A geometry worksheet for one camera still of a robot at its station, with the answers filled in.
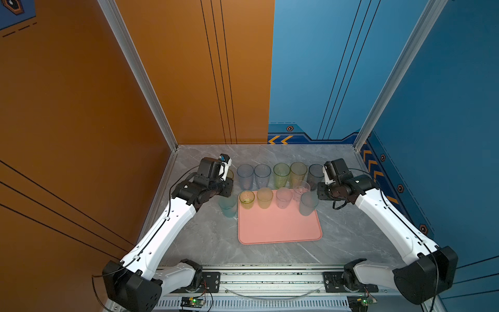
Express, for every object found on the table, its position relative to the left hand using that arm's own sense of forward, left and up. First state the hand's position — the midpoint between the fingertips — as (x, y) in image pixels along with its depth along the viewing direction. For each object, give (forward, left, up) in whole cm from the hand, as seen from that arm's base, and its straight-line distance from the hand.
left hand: (230, 179), depth 78 cm
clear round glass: (+7, -32, -18) cm, 37 cm away
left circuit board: (-39, +13, -24) cm, 47 cm away
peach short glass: (0, -14, -14) cm, 20 cm away
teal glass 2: (0, -35, -19) cm, 40 cm away
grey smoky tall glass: (+7, -37, -6) cm, 38 cm away
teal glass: (-5, +2, -14) cm, 15 cm away
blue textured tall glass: (+12, -5, -14) cm, 19 cm away
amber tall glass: (+11, -30, -9) cm, 34 cm away
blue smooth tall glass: (+10, -13, -9) cm, 19 cm away
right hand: (-2, -38, -6) cm, 38 cm away
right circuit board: (-38, -49, -23) cm, 66 cm away
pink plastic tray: (-9, -19, -23) cm, 32 cm away
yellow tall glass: (+9, +2, -9) cm, 13 cm away
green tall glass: (+14, -23, -14) cm, 30 cm away
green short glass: (+2, -6, -20) cm, 21 cm away
